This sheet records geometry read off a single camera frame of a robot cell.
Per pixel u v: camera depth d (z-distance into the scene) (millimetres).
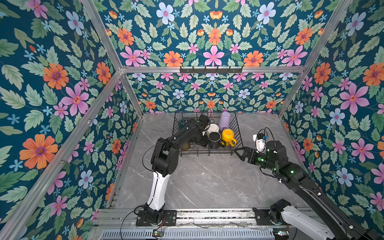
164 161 547
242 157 638
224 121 1001
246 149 635
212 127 994
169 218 734
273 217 662
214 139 906
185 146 953
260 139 652
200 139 842
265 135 652
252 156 627
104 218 752
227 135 927
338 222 407
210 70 916
